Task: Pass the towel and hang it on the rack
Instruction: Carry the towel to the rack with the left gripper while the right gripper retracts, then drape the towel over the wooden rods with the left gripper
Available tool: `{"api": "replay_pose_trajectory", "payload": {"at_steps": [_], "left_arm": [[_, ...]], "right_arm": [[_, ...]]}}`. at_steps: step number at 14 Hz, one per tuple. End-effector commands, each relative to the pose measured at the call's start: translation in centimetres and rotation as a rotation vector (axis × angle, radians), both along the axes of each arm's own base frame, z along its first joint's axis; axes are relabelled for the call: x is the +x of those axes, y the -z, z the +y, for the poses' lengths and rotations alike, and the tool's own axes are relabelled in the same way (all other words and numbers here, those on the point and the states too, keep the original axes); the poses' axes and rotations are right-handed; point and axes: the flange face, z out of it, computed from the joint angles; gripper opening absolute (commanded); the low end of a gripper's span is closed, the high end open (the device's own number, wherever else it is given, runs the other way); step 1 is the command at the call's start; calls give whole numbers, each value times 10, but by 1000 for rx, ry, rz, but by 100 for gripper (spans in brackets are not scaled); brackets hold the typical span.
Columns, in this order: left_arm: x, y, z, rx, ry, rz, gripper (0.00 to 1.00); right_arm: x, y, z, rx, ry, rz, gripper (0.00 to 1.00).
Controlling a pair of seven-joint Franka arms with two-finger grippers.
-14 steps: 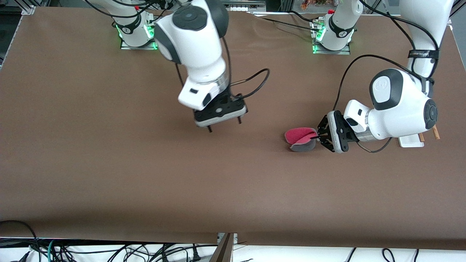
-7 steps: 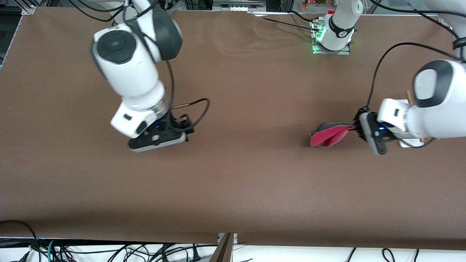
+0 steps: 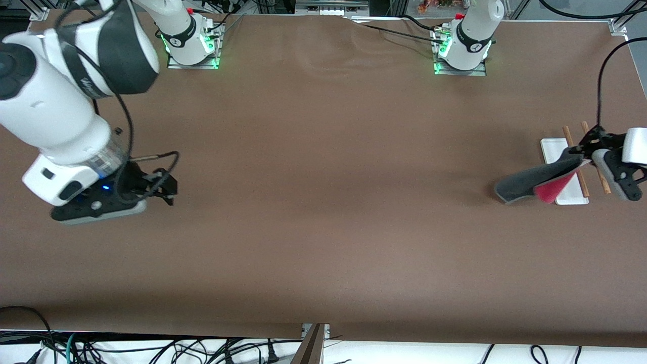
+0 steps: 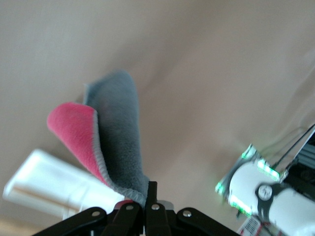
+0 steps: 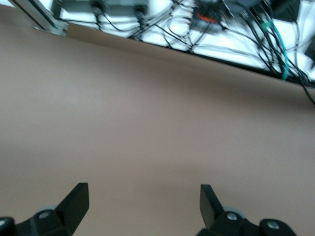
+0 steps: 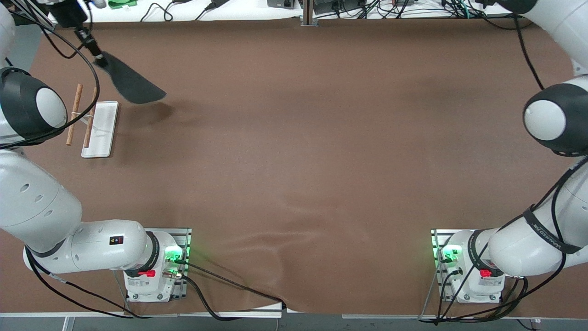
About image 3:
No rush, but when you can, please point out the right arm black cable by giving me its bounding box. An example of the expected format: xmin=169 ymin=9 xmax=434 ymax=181
xmin=53 ymin=0 xmax=180 ymax=204

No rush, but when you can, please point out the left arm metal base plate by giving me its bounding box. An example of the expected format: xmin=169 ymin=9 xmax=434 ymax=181
xmin=432 ymin=28 xmax=487 ymax=77

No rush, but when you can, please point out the black cable across table edge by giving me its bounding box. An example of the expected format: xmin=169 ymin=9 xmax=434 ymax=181
xmin=349 ymin=14 xmax=445 ymax=46

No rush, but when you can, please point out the pink and grey towel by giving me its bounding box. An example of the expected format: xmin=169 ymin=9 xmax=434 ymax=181
xmin=494 ymin=151 xmax=593 ymax=205

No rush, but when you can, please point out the brown table cover sheet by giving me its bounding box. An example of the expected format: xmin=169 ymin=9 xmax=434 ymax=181
xmin=0 ymin=10 xmax=647 ymax=348

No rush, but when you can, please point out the orange red background object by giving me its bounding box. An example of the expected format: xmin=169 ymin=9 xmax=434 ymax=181
xmin=417 ymin=0 xmax=456 ymax=14

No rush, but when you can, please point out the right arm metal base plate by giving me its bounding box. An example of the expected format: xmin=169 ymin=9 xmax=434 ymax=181
xmin=166 ymin=23 xmax=224 ymax=70

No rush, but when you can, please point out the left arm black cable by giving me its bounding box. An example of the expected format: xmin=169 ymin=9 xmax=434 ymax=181
xmin=538 ymin=0 xmax=647 ymax=130

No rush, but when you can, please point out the thick black floor cable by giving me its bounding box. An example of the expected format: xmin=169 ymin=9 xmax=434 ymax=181
xmin=0 ymin=305 xmax=57 ymax=364

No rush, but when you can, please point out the grey power strip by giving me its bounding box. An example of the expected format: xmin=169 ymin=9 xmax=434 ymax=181
xmin=295 ymin=0 xmax=370 ymax=15

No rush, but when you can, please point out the wooden post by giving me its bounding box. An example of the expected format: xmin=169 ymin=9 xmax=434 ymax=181
xmin=291 ymin=324 xmax=325 ymax=364

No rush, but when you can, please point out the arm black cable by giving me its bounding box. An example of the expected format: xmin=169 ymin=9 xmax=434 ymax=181
xmin=538 ymin=0 xmax=647 ymax=130
xmin=53 ymin=0 xmax=180 ymax=204

